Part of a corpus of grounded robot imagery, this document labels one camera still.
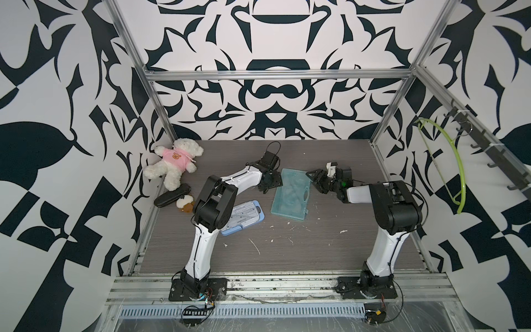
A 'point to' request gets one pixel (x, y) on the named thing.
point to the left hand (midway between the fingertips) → (275, 179)
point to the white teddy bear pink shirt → (177, 158)
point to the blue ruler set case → (243, 215)
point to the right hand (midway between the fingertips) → (308, 173)
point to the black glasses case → (170, 196)
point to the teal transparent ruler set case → (291, 198)
